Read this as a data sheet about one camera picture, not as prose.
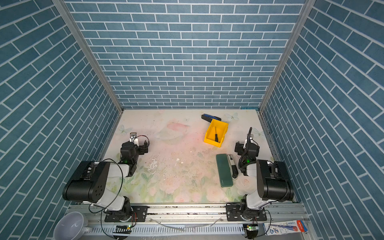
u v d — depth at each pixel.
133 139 0.80
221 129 1.08
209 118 1.12
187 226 0.71
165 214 0.75
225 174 0.87
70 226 0.69
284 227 0.69
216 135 1.05
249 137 0.80
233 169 0.85
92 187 0.44
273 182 0.45
